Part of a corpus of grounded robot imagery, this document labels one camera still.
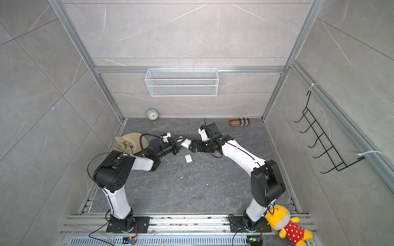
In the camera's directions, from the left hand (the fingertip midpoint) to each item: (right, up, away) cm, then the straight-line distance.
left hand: (186, 136), depth 87 cm
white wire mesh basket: (-4, +36, +14) cm, 39 cm away
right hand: (+6, -6, 0) cm, 8 cm away
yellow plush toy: (+44, -37, -18) cm, 60 cm away
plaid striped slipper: (+39, +10, +28) cm, 49 cm away
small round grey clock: (-28, +15, +28) cm, 43 cm away
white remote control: (0, -4, -1) cm, 4 cm away
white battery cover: (0, -15, +11) cm, 18 cm away
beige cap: (-40, -5, +16) cm, 44 cm away
